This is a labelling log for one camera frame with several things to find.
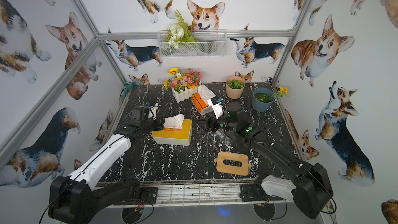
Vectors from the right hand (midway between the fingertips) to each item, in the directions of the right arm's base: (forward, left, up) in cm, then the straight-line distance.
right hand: (204, 112), depth 73 cm
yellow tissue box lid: (-1, +12, -19) cm, 22 cm away
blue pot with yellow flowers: (+25, -37, -21) cm, 50 cm away
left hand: (+5, +23, -10) cm, 25 cm away
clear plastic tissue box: (-1, -10, -27) cm, 29 cm away
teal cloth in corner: (+43, +62, -25) cm, 79 cm away
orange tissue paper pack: (+4, +18, -16) cm, 25 cm away
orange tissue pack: (+21, +5, -21) cm, 30 cm away
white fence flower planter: (+31, +15, -12) cm, 36 cm away
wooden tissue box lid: (-18, -20, -29) cm, 39 cm away
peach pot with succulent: (+31, -19, -15) cm, 39 cm away
